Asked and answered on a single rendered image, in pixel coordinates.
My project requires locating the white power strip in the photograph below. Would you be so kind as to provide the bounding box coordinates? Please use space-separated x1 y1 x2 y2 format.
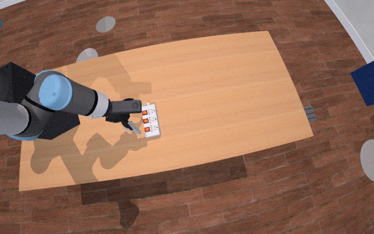
142 103 161 138

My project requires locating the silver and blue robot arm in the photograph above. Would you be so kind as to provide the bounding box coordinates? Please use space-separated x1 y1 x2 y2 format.
0 70 142 141

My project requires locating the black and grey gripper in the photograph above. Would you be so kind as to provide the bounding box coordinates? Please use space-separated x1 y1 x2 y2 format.
102 98 141 134

